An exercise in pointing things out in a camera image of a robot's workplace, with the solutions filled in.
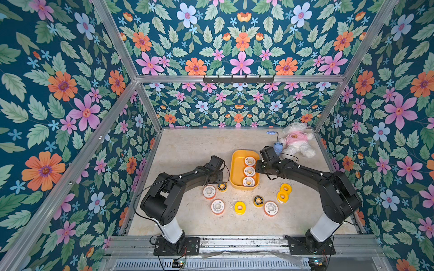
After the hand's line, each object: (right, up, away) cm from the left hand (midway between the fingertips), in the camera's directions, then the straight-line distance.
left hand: (219, 176), depth 95 cm
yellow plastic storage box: (+13, +1, +1) cm, 13 cm away
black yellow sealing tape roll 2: (+21, -12, -9) cm, 26 cm away
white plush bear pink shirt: (+48, +22, +8) cm, 53 cm away
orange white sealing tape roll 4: (-5, -8, -6) cm, 11 cm away
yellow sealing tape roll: (+11, -14, -11) cm, 21 cm away
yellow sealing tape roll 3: (+34, -10, -8) cm, 36 cm away
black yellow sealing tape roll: (+2, -5, -4) cm, 7 cm away
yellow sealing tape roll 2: (+37, -6, -5) cm, 38 cm away
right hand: (+21, +6, -2) cm, 22 cm away
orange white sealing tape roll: (+18, +8, +5) cm, 21 cm away
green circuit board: (-17, -34, -24) cm, 44 cm away
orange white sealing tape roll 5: (0, -14, -11) cm, 17 cm away
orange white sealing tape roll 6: (+27, -14, -11) cm, 32 cm away
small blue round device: (+28, +24, -5) cm, 38 cm away
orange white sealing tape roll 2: (+17, +3, +1) cm, 17 cm away
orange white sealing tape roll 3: (+16, -3, -3) cm, 17 cm away
